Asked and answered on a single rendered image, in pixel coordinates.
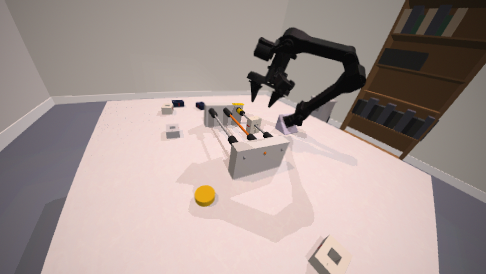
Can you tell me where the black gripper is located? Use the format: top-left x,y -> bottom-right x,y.
247,63 -> 290,108

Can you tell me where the yellow flat disc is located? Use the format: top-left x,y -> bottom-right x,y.
194,185 -> 215,207

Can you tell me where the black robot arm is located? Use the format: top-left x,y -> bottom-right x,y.
254,27 -> 366,128

